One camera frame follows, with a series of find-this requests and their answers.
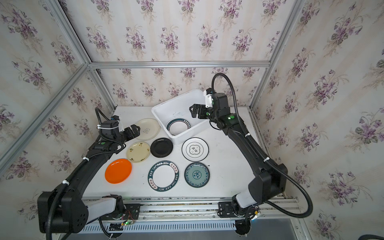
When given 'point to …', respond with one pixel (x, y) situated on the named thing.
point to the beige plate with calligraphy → (138, 152)
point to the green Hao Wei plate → (163, 176)
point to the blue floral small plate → (197, 175)
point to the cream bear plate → (149, 129)
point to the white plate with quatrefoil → (195, 149)
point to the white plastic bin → (175, 116)
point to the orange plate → (118, 171)
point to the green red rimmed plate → (177, 125)
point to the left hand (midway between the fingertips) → (132, 128)
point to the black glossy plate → (161, 147)
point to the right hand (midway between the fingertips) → (195, 108)
